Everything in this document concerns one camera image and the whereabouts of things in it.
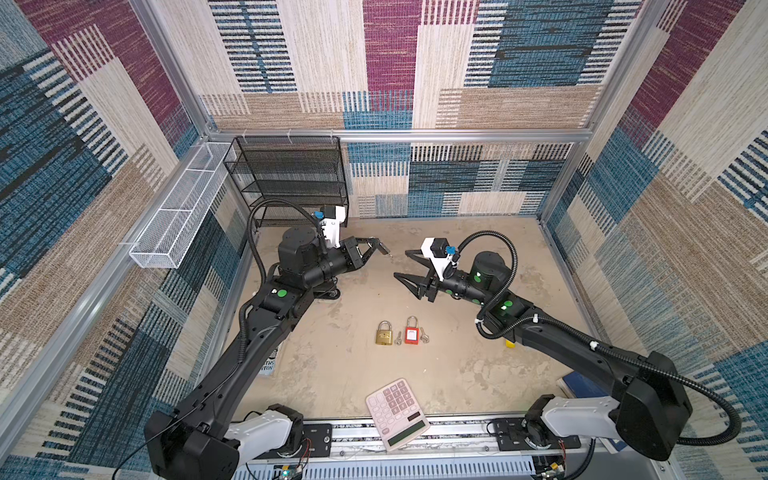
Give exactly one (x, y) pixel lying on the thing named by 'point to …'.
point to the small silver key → (399, 340)
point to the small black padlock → (383, 249)
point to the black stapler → (330, 294)
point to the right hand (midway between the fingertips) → (402, 266)
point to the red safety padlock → (412, 331)
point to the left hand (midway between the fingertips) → (381, 238)
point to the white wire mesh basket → (165, 242)
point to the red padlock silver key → (424, 336)
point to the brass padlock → (384, 334)
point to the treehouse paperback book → (268, 368)
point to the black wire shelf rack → (287, 179)
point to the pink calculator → (397, 415)
